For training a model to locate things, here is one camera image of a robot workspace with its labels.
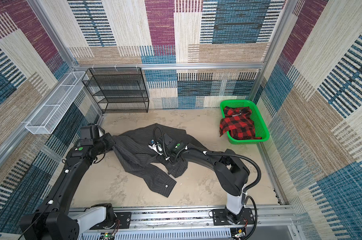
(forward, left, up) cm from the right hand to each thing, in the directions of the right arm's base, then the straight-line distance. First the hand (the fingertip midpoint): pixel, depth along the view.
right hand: (162, 157), depth 86 cm
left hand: (+6, +25, +13) cm, 29 cm away
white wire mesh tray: (+6, +53, +26) cm, 59 cm away
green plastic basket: (+18, -63, -2) cm, 66 cm away
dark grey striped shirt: (+8, +19, -2) cm, 21 cm away
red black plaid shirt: (+22, -48, +2) cm, 53 cm away
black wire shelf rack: (+49, +34, +10) cm, 60 cm away
